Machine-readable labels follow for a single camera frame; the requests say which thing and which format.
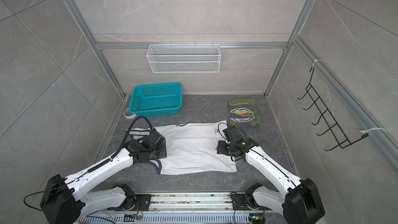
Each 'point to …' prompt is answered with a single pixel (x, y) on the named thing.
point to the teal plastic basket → (156, 99)
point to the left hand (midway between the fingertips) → (163, 148)
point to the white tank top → (191, 147)
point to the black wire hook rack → (340, 139)
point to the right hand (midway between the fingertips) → (221, 147)
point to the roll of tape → (129, 116)
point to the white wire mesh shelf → (186, 58)
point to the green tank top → (243, 112)
